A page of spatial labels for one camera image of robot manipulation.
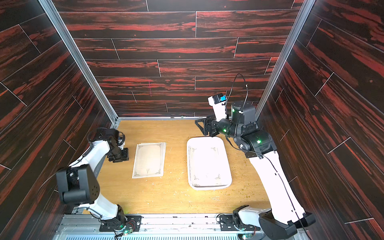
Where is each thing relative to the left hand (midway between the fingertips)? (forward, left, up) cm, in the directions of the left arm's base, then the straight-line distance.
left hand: (126, 158), depth 90 cm
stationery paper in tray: (-5, -49, -1) cm, 49 cm away
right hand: (0, -47, +36) cm, 59 cm away
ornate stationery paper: (+2, -12, -6) cm, 14 cm away
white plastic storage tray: (+14, -54, 0) cm, 56 cm away
